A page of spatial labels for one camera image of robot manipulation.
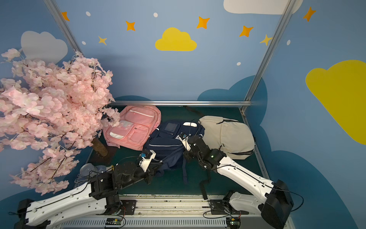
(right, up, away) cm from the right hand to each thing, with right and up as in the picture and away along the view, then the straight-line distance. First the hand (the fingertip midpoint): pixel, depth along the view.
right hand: (188, 144), depth 80 cm
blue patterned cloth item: (-64, -21, +4) cm, 68 cm away
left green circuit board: (-39, -38, -8) cm, 55 cm away
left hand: (-14, -7, -11) cm, 19 cm away
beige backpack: (+34, +1, +22) cm, 40 cm away
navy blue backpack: (-16, +1, +14) cm, 21 cm away
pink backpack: (-38, +11, +25) cm, 47 cm away
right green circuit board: (+23, -40, -7) cm, 47 cm away
